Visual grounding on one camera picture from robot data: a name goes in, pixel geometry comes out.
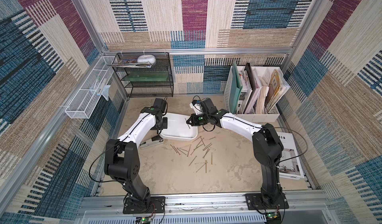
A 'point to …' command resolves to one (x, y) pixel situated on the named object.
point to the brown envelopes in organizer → (279, 85)
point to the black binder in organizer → (250, 76)
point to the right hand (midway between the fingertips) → (185, 120)
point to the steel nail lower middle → (192, 161)
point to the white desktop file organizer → (254, 93)
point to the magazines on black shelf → (130, 62)
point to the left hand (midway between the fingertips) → (160, 125)
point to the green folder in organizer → (236, 87)
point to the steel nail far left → (173, 148)
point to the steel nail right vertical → (211, 162)
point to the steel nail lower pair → (206, 162)
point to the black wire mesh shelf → (138, 89)
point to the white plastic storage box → (177, 129)
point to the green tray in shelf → (146, 76)
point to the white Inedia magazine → (290, 166)
